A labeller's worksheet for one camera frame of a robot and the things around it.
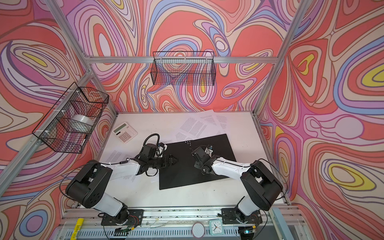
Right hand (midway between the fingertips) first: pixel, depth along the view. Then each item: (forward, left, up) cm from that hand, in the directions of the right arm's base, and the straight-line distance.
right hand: (201, 166), depth 90 cm
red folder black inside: (-3, +12, -3) cm, 13 cm away
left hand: (+2, +16, +3) cm, 16 cm away
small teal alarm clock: (-31, -5, +2) cm, 32 cm away
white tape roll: (+12, +58, +32) cm, 68 cm away
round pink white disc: (-33, +3, +3) cm, 33 cm away
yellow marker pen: (-30, +60, +2) cm, 67 cm away
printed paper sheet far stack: (+33, -1, 0) cm, 33 cm away
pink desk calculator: (+26, +53, +3) cm, 59 cm away
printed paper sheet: (+10, +55, +1) cm, 56 cm away
